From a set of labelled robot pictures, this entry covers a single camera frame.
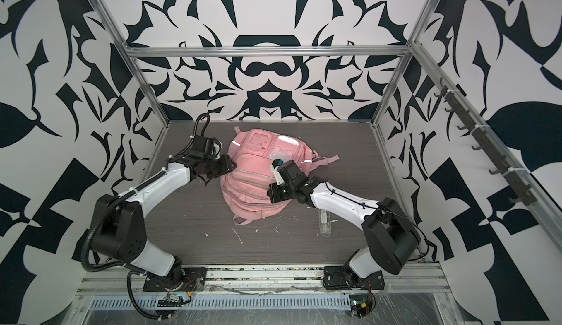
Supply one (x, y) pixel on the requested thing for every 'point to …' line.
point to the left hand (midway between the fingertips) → (234, 162)
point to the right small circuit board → (361, 304)
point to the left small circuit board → (173, 300)
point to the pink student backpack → (244, 188)
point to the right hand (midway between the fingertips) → (268, 191)
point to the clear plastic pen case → (325, 220)
